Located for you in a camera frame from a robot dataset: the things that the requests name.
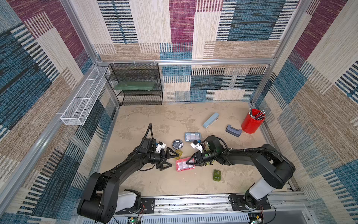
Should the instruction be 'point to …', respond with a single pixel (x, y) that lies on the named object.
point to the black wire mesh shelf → (135, 72)
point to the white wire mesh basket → (77, 112)
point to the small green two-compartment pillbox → (216, 176)
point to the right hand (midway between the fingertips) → (190, 164)
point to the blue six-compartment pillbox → (191, 136)
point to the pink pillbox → (181, 164)
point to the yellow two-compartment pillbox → (179, 152)
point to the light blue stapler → (211, 120)
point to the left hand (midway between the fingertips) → (175, 160)
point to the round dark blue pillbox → (177, 144)
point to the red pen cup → (253, 121)
